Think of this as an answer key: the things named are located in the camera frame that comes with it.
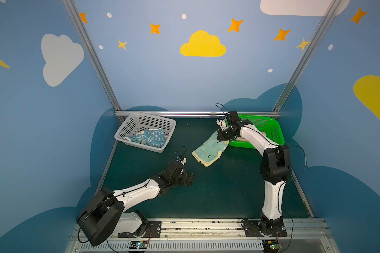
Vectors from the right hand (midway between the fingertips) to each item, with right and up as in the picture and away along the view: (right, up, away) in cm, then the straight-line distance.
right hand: (219, 135), depth 97 cm
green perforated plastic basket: (+39, +6, +13) cm, 42 cm away
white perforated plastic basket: (-58, +10, +18) cm, 61 cm away
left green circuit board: (-42, -50, -27) cm, 70 cm away
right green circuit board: (+20, -50, -26) cm, 60 cm away
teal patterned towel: (-44, -1, +10) cm, 46 cm away
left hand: (-19, -22, -11) cm, 31 cm away
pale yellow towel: (-5, -10, +3) cm, 12 cm away
